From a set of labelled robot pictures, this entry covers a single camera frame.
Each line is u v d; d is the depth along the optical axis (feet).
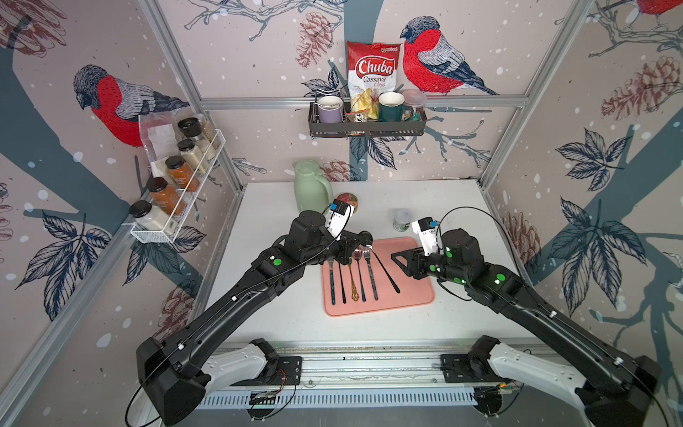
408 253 2.05
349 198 3.64
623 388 1.25
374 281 2.95
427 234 2.07
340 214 1.96
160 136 2.29
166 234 2.08
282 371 2.39
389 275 2.32
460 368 2.40
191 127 2.58
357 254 3.14
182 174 2.34
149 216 1.97
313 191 3.19
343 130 2.88
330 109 2.65
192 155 2.50
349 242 1.94
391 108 2.64
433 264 1.97
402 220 3.31
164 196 2.13
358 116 2.79
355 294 2.88
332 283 2.95
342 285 2.95
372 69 2.60
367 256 3.19
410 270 2.04
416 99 2.77
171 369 1.22
